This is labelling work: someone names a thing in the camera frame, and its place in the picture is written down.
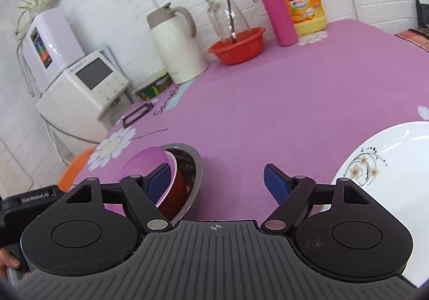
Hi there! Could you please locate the orange plastic stool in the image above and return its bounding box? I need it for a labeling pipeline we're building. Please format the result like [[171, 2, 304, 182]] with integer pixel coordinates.
[[57, 148, 95, 193]]

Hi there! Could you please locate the black box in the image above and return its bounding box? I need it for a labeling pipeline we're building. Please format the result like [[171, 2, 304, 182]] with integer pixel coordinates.
[[415, 0, 429, 29]]

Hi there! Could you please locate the pink thermos bottle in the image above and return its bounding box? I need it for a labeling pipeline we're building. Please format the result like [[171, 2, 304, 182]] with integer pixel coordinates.
[[262, 0, 298, 47]]

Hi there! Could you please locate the glass pitcher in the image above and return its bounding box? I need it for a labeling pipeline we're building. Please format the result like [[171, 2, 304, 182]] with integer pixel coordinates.
[[206, 0, 250, 40]]

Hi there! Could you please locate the purple plastic bowl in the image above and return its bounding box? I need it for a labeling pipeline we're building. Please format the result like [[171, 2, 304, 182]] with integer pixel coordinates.
[[104, 146, 178, 217]]

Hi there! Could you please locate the pink floral tablecloth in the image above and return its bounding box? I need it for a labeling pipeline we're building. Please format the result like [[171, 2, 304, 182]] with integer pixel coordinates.
[[79, 20, 428, 221]]

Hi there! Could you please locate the white countertop water dispenser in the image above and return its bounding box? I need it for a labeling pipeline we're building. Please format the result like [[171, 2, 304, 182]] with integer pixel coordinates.
[[36, 50, 132, 156]]

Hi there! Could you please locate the black stirring stick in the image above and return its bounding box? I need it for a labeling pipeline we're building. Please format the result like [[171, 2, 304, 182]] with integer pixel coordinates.
[[227, 0, 236, 44]]

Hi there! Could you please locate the cream thermos jug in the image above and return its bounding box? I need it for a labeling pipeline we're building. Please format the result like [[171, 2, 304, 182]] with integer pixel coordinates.
[[147, 3, 208, 85]]

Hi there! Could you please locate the stainless steel bowl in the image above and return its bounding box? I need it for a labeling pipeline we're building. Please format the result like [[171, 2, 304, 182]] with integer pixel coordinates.
[[162, 143, 203, 224]]

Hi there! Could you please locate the white floral ceramic plate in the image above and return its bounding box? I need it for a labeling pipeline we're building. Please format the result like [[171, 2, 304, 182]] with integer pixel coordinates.
[[332, 122, 429, 287]]

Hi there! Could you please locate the green potted plant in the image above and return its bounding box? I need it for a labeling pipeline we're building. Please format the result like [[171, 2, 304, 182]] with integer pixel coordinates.
[[15, 0, 48, 35]]

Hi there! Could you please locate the white water purifier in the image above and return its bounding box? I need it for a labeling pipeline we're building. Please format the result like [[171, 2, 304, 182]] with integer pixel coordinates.
[[23, 8, 85, 93]]

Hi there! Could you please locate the green instant noodle bowl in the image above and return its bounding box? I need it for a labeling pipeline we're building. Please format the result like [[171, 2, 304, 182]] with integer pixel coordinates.
[[133, 73, 172, 100]]

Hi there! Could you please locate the red ceramic bowl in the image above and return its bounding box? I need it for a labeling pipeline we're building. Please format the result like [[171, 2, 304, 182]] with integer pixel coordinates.
[[156, 151, 188, 221]]

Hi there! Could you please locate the red plastic basket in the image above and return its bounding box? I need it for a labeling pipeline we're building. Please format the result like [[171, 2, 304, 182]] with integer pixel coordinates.
[[208, 27, 266, 65]]

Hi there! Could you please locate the person's hand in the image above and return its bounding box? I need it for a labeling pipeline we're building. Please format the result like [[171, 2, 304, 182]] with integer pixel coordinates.
[[0, 248, 20, 279]]

